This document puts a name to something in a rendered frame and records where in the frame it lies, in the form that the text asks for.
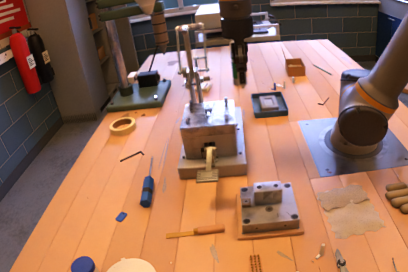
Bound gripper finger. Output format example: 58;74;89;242
239;43;249;86
231;43;241;86

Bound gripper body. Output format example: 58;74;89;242
221;16;255;46

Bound dark blue tray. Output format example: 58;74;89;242
251;91;290;119

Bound grey mould top half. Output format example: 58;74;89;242
179;96;240;161

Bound green bench injection press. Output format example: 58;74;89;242
79;0;172;113

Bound cream knock-out lever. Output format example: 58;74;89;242
195;145;220;184

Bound white box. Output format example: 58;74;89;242
194;2;223;31

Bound small wooden box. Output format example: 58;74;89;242
285;57;307;78

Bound thin grey rod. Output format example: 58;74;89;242
312;63;334;77

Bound black block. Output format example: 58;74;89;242
137;69;161;89

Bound cream tape roll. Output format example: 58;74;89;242
108;116;137;137

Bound grey shelf unit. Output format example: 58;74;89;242
81;0;112;67

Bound blue cabinet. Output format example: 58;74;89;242
375;0;408;59

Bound grey metal block fixture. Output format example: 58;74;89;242
239;180;301;234

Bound grey rag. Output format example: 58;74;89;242
316;184;370;213
325;199;386;240

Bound black fire extinguisher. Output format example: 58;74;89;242
26;28;56;85

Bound brown perforated strip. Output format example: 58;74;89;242
249;253;263;272

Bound small white cylinder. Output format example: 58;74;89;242
315;242;327;261

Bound tan work glove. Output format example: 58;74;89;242
385;181;408;215

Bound red fire extinguisher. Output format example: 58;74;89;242
8;27;43;96

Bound grey pliers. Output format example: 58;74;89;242
333;248;350;272

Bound white round container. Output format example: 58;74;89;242
105;257;158;272

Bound blue capped bottle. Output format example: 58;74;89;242
70;255;98;272

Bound grey mould base plate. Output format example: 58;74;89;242
177;105;249;181

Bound blue handled screwdriver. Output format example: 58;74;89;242
139;156;156;209

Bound wooden handled scraper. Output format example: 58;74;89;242
165;223;226;240

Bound red wall sign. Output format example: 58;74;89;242
0;0;32;41

